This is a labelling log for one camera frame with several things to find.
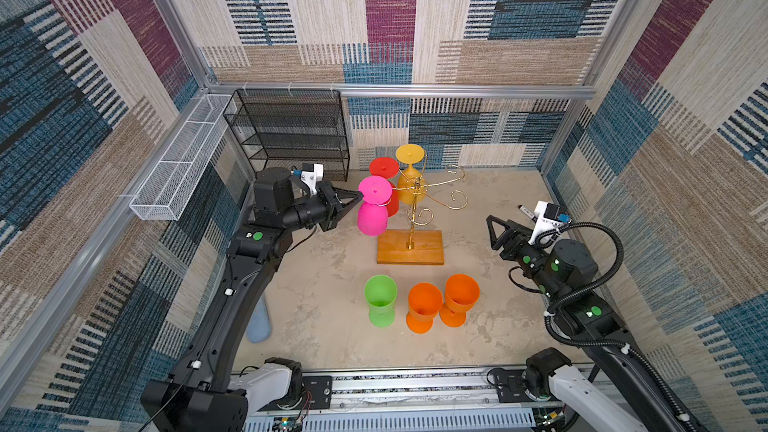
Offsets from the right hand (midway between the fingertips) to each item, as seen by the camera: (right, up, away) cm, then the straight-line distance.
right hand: (495, 225), depth 70 cm
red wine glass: (-25, +14, +5) cm, 29 cm away
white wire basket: (-77, +7, 0) cm, 77 cm away
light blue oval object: (-60, -29, +13) cm, 68 cm away
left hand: (-30, +8, -6) cm, 31 cm away
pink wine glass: (-28, +3, +3) cm, 29 cm away
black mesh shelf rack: (-61, +31, +39) cm, 79 cm away
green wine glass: (-27, -19, +11) cm, 35 cm away
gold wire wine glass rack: (-14, -9, +29) cm, 33 cm away
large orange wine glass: (-6, -19, +10) cm, 22 cm away
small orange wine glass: (-15, -21, +8) cm, 27 cm away
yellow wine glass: (-19, +11, +11) cm, 24 cm away
